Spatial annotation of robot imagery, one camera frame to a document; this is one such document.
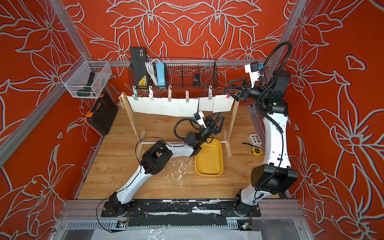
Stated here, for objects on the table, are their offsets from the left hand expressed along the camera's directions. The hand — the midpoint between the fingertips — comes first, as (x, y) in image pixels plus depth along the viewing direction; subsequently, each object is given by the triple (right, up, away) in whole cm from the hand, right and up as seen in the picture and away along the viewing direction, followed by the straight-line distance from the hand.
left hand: (222, 115), depth 73 cm
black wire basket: (-18, +29, +24) cm, 41 cm away
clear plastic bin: (-81, +23, +17) cm, 85 cm away
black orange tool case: (-75, +1, +24) cm, 79 cm away
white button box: (+26, -15, +22) cm, 37 cm away
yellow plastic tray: (-5, -28, +16) cm, 32 cm away
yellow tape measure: (+25, -22, +18) cm, 38 cm away
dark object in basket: (-12, +23, +19) cm, 32 cm away
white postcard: (-17, +3, -2) cm, 18 cm away
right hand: (-2, +11, -12) cm, 17 cm away
